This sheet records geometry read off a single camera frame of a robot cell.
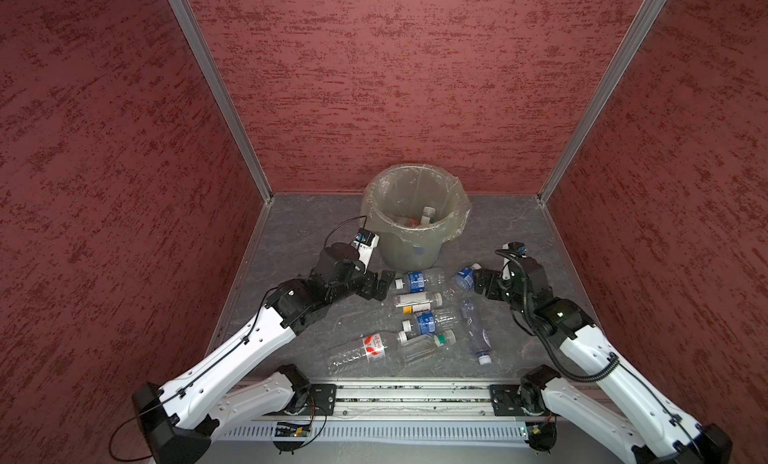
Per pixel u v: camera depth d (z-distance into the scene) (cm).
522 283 56
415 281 90
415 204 98
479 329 84
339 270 51
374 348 77
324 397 74
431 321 82
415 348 83
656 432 40
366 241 61
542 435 71
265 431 71
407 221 101
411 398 76
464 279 91
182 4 72
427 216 99
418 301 88
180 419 38
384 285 63
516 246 68
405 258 94
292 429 72
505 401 74
